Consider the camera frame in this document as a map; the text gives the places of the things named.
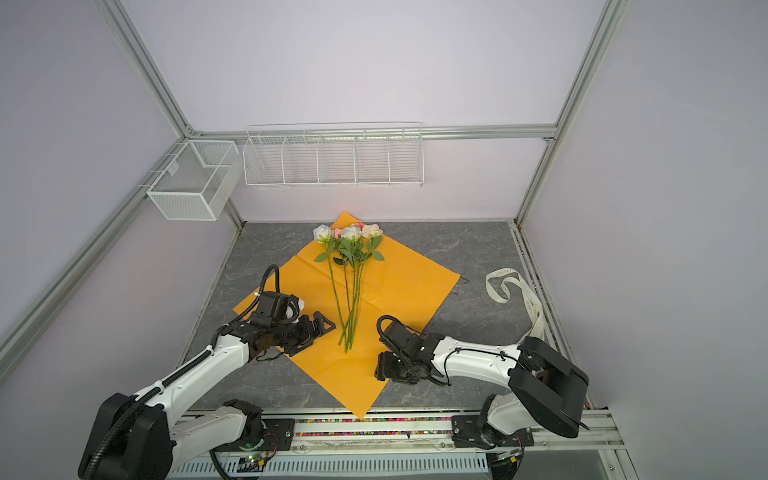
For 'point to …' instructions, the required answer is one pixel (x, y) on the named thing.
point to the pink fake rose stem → (358, 228)
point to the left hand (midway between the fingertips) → (325, 336)
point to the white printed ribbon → (538, 330)
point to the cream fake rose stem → (371, 234)
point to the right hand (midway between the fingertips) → (382, 378)
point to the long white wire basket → (335, 154)
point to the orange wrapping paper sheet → (406, 285)
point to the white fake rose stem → (322, 234)
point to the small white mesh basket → (204, 182)
